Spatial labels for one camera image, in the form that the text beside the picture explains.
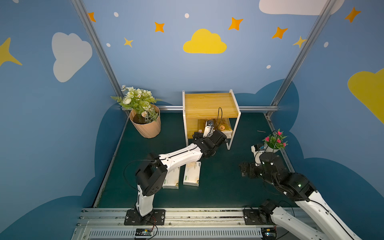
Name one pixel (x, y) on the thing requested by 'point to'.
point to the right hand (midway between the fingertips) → (248, 161)
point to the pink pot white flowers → (144, 113)
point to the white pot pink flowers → (273, 142)
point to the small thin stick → (261, 131)
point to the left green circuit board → (143, 232)
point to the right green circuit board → (268, 233)
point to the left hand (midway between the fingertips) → (205, 131)
